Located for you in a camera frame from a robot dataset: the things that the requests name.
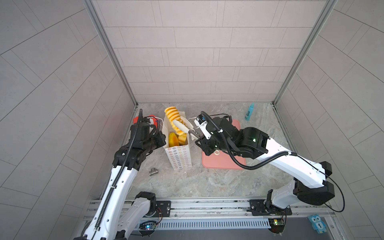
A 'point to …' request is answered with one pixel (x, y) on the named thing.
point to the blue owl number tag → (317, 224)
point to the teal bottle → (248, 114)
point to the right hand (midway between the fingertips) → (197, 142)
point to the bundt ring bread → (182, 139)
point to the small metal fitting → (153, 171)
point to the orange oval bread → (173, 140)
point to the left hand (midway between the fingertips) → (169, 134)
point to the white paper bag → (181, 156)
